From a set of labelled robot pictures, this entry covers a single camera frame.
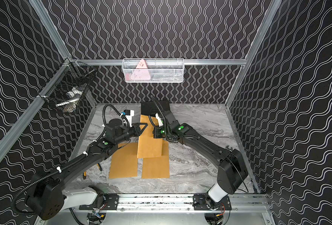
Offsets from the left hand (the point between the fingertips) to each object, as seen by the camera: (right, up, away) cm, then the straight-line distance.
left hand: (147, 122), depth 75 cm
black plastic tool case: (-2, +10, +35) cm, 37 cm away
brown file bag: (+5, -28, +11) cm, 30 cm away
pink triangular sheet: (-6, +32, +15) cm, 35 cm away
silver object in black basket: (-47, +15, +11) cm, 50 cm away
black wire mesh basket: (-55, +20, +17) cm, 61 cm away
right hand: (+2, -5, +5) cm, 8 cm away
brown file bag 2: (0, -14, +3) cm, 14 cm away
